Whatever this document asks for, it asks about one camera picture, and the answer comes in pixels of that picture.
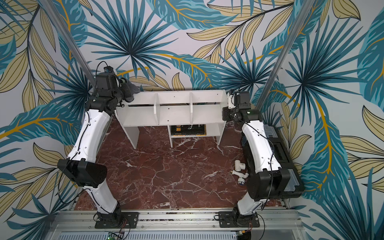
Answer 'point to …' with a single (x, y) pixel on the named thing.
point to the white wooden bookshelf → (187, 114)
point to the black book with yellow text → (188, 130)
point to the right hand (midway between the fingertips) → (227, 110)
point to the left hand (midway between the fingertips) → (127, 87)
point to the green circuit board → (112, 238)
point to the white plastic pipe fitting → (238, 166)
